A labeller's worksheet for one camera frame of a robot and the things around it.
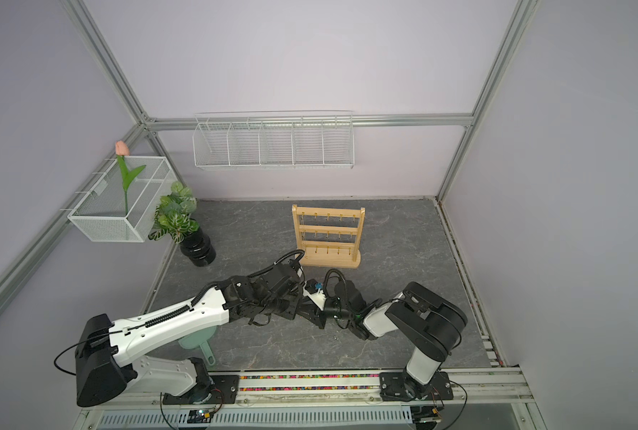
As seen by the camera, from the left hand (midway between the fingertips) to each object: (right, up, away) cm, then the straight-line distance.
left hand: (296, 305), depth 76 cm
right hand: (-1, -2, +6) cm, 7 cm away
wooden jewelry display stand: (+9, +18, +35) cm, 40 cm away
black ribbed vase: (-38, +15, +18) cm, 45 cm away
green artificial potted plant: (-37, +27, +3) cm, 46 cm away
